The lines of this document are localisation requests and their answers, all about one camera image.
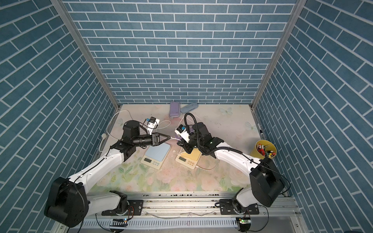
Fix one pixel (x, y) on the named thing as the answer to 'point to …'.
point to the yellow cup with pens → (263, 148)
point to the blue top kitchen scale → (155, 156)
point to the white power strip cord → (108, 123)
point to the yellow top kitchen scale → (190, 160)
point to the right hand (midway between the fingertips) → (180, 142)
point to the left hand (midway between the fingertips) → (172, 139)
